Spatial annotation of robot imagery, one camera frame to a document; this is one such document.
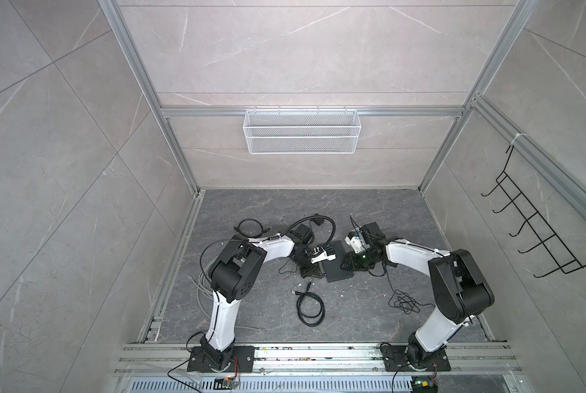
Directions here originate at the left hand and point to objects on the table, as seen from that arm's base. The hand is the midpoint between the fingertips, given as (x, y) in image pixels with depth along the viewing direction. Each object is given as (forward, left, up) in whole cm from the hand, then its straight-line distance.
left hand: (320, 269), depth 93 cm
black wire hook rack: (-11, -59, +32) cm, 68 cm away
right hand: (+2, -10, +1) cm, 10 cm away
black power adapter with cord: (+4, +7, +18) cm, 20 cm away
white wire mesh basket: (+49, +6, +29) cm, 57 cm away
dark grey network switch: (-1, -4, +3) cm, 5 cm away
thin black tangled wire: (-13, -28, 0) cm, 31 cm away
